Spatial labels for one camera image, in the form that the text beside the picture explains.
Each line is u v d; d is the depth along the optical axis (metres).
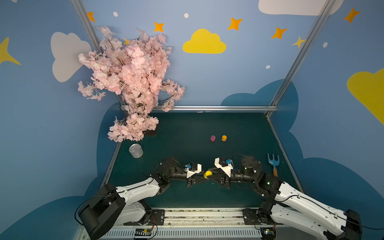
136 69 0.61
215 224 0.73
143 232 0.73
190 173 0.63
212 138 1.04
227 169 0.59
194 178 0.65
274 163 0.93
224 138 1.04
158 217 0.75
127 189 0.48
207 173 0.67
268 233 0.73
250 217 0.75
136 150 0.93
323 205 0.45
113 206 0.42
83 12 0.70
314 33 0.78
